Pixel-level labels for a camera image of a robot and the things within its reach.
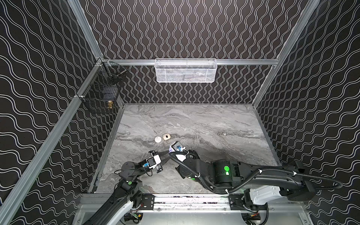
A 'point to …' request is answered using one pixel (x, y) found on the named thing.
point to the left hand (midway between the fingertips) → (174, 153)
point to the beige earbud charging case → (166, 137)
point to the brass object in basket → (110, 104)
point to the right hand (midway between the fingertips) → (175, 155)
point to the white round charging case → (158, 139)
